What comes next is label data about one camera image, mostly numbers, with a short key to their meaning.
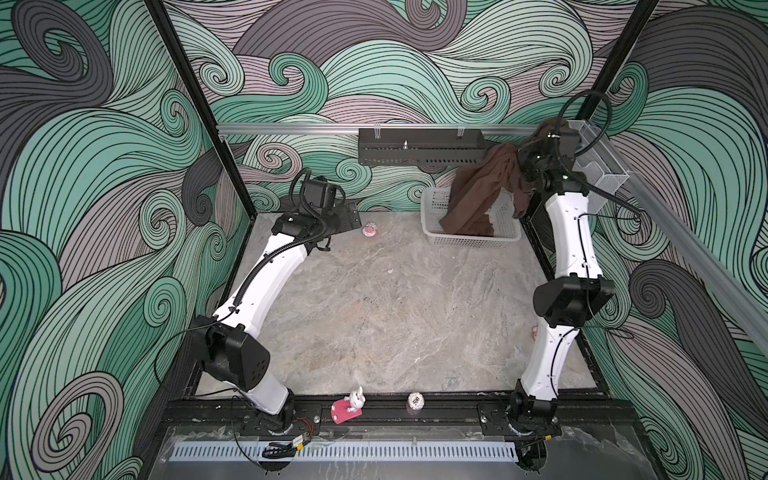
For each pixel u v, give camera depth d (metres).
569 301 0.53
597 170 0.82
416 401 0.71
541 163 0.69
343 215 0.71
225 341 0.41
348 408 0.71
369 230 1.11
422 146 0.95
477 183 0.88
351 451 0.70
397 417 0.74
